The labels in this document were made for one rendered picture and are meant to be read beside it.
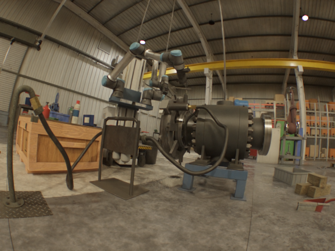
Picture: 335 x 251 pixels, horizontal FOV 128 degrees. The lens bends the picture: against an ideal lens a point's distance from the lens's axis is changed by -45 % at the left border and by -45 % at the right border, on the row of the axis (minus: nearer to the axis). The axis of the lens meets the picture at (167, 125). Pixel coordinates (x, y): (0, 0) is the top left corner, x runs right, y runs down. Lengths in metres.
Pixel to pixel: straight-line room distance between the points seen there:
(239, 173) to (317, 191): 0.92
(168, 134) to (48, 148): 1.12
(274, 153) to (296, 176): 3.15
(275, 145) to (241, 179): 4.03
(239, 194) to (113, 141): 1.12
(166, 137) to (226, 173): 0.67
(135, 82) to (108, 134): 1.40
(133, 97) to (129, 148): 1.33
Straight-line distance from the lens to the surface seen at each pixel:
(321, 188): 1.80
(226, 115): 1.46
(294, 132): 5.59
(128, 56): 1.86
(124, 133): 1.14
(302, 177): 2.28
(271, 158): 5.26
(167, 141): 1.51
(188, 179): 1.38
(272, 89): 16.16
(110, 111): 2.37
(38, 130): 1.31
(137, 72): 2.56
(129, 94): 2.31
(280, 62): 10.10
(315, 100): 13.18
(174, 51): 1.29
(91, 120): 1.56
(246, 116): 1.46
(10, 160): 0.85
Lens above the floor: 0.44
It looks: 6 degrees up
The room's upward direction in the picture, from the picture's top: 7 degrees clockwise
